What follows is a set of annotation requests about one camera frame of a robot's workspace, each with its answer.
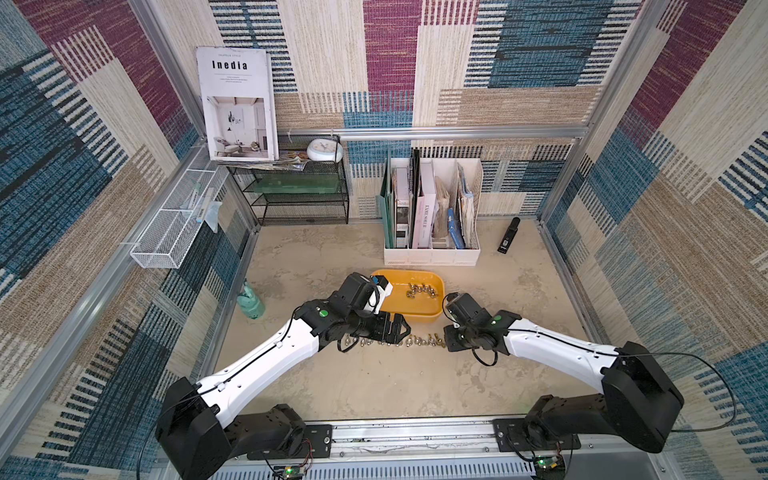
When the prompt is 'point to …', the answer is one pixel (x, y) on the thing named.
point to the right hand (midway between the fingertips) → (447, 335)
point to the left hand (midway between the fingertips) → (396, 326)
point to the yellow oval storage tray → (416, 308)
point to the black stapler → (510, 236)
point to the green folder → (386, 202)
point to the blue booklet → (454, 230)
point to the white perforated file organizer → (437, 212)
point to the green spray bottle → (251, 305)
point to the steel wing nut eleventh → (431, 341)
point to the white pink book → (425, 217)
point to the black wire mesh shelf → (317, 195)
